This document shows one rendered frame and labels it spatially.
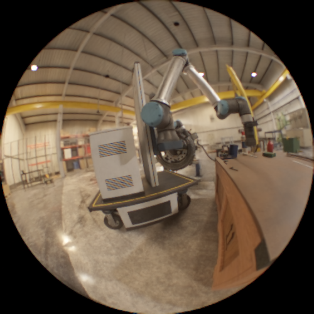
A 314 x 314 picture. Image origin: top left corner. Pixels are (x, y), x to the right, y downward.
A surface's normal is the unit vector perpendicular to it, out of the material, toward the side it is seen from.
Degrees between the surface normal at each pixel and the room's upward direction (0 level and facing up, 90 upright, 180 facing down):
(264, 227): 0
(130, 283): 0
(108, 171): 90
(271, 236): 0
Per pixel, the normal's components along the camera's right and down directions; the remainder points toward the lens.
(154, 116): -0.44, 0.22
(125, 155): 0.31, 0.02
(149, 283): -0.16, -0.98
